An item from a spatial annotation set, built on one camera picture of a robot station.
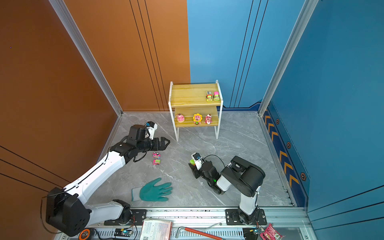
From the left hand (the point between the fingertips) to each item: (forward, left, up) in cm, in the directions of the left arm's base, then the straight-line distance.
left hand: (164, 140), depth 81 cm
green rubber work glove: (-23, +7, -16) cm, 29 cm away
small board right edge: (-40, -45, -20) cm, 63 cm away
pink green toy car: (-6, +6, -15) cm, 17 cm away
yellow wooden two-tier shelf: (+13, -17, +14) cm, 26 cm away
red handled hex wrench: (-40, -19, -18) cm, 48 cm away
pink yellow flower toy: (+15, -18, +2) cm, 23 cm away
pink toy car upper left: (-1, +8, -17) cm, 18 cm away
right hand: (-5, -15, -16) cm, 23 cm away
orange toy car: (-4, -15, -16) cm, 23 cm away
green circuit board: (-40, +17, -20) cm, 48 cm away
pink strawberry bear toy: (+14, -25, +2) cm, 29 cm away
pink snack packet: (-40, -52, -16) cm, 68 cm away
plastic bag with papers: (-39, 0, -14) cm, 42 cm away
